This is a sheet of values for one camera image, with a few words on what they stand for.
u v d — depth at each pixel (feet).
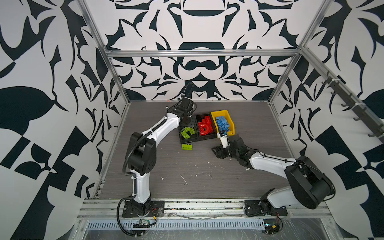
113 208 2.48
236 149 2.25
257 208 2.42
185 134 3.25
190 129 3.32
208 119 3.41
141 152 1.68
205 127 3.28
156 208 2.41
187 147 3.08
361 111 1.81
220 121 3.36
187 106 2.39
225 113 3.48
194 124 2.71
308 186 1.44
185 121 2.25
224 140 2.65
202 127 3.28
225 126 3.29
